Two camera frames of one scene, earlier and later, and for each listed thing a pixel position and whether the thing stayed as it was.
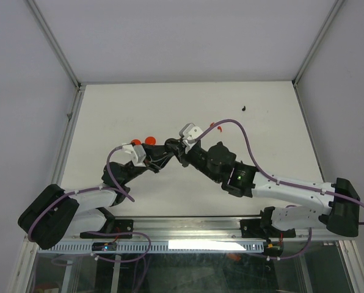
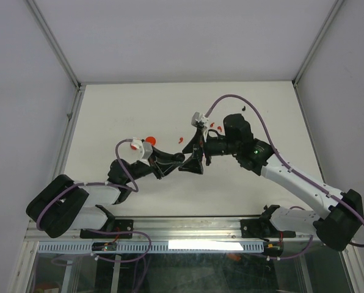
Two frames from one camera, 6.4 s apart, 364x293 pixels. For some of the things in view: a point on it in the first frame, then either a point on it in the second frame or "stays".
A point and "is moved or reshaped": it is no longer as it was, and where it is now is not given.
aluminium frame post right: x=334 y=11 stays
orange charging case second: x=150 y=140 stays
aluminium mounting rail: x=215 y=227 stays
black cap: x=171 y=144 is moved or reshaped
